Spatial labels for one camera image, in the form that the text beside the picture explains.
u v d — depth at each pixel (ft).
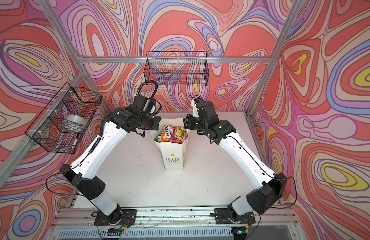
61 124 2.41
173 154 2.56
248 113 4.04
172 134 2.70
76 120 2.38
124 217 2.40
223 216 2.36
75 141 2.40
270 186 1.29
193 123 2.06
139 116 1.62
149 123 2.06
